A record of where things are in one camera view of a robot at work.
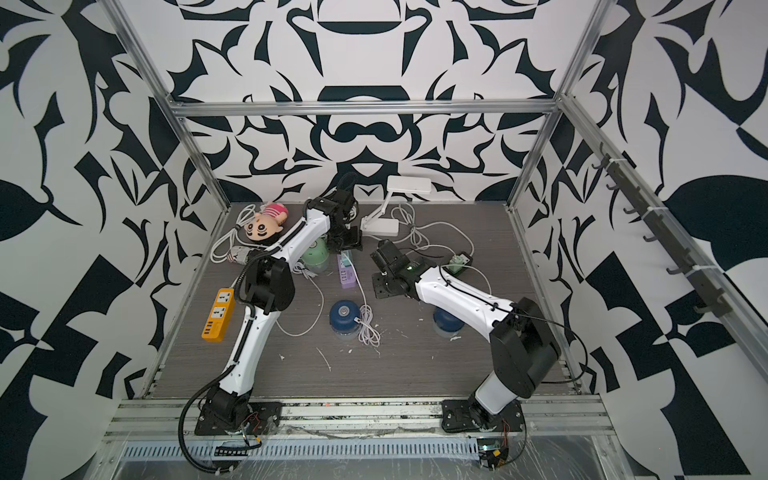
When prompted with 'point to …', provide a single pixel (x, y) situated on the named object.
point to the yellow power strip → (219, 315)
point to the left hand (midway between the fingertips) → (353, 243)
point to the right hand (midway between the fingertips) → (381, 280)
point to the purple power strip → (346, 270)
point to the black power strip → (468, 260)
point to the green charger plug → (457, 261)
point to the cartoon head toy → (267, 223)
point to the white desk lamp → (371, 225)
